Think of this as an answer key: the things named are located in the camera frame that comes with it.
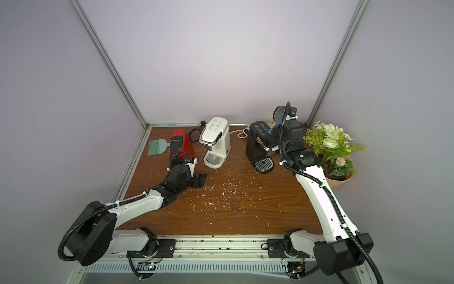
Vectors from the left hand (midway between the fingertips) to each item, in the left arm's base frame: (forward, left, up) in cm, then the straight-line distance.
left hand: (203, 172), depth 87 cm
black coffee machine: (+12, -29, +6) cm, 32 cm away
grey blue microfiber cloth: (+19, -35, +15) cm, 43 cm away
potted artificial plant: (+1, -56, +20) cm, 60 cm away
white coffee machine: (+12, -6, +14) cm, 19 cm away
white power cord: (+32, -20, -7) cm, 39 cm away
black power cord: (+44, +7, -8) cm, 45 cm away
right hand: (+8, -35, +27) cm, 45 cm away
